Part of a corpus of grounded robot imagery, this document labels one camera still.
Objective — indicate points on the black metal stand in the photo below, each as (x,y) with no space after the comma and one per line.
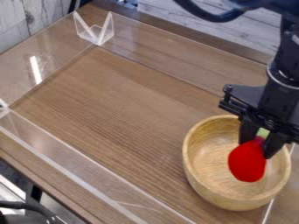
(22,208)

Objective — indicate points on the brown wooden bowl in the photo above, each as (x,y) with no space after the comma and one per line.
(207,145)

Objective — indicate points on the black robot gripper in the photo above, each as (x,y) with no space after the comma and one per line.
(241,101)

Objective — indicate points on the clear acrylic corner bracket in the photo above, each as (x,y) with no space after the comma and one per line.
(95,34)

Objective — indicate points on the light green block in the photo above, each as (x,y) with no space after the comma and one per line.
(263,133)

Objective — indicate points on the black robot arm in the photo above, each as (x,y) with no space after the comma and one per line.
(267,107)

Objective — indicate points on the clear acrylic tray wall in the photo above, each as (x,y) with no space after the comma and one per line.
(83,185)

